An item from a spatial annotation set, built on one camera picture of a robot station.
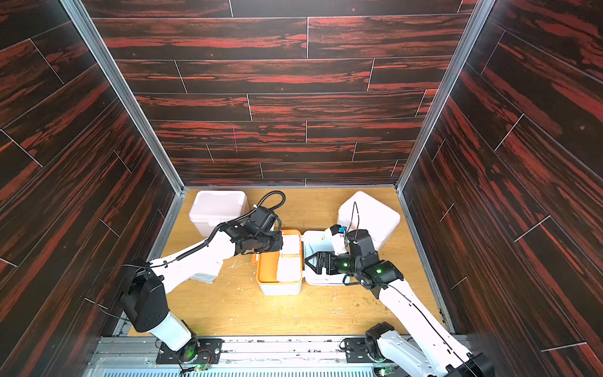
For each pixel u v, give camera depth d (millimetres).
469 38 708
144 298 423
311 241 899
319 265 641
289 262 819
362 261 574
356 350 737
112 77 794
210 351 734
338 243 677
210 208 923
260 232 652
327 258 662
